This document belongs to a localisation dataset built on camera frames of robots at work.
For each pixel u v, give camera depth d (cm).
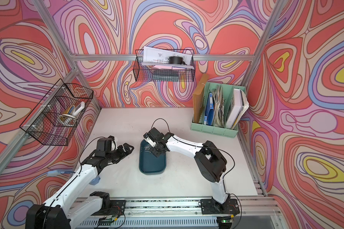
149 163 87
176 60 82
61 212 40
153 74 101
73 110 76
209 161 49
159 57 86
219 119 99
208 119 97
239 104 86
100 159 59
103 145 64
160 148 64
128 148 76
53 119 76
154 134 70
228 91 101
